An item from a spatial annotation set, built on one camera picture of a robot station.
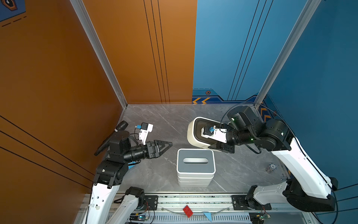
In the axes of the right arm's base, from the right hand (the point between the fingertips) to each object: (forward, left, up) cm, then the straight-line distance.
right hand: (211, 137), depth 59 cm
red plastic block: (-22, +10, -33) cm, 41 cm away
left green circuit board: (-25, +35, -36) cm, 56 cm away
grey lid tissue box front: (-11, +7, -29) cm, 31 cm away
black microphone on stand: (+13, +46, -9) cm, 49 cm away
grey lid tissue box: (-5, +6, -13) cm, 16 cm away
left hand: (-2, +19, -2) cm, 19 cm away
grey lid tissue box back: (-11, +6, -21) cm, 25 cm away
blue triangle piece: (-24, 0, -33) cm, 41 cm away
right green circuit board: (-24, -28, -36) cm, 51 cm away
